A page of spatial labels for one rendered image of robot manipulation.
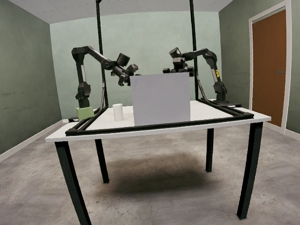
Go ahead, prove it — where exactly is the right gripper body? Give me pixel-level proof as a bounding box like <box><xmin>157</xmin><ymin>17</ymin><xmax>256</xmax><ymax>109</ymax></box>
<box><xmin>118</xmin><ymin>69</ymin><xmax>133</xmax><ymax>86</ymax></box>

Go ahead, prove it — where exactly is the white cylinder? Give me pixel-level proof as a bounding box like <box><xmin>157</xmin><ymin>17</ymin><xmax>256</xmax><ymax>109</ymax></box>
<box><xmin>113</xmin><ymin>104</ymin><xmax>124</xmax><ymax>121</ymax></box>

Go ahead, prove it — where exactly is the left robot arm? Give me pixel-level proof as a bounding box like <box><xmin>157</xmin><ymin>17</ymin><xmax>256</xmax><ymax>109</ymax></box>
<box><xmin>169</xmin><ymin>47</ymin><xmax>227</xmax><ymax>101</ymax></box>

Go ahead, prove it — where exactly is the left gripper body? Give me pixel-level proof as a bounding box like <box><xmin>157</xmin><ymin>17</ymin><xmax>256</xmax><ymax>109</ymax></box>
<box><xmin>163</xmin><ymin>64</ymin><xmax>195</xmax><ymax>77</ymax></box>

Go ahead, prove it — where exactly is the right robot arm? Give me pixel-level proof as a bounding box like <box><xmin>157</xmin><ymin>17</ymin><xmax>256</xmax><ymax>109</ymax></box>
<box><xmin>71</xmin><ymin>45</ymin><xmax>138</xmax><ymax>109</ymax></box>

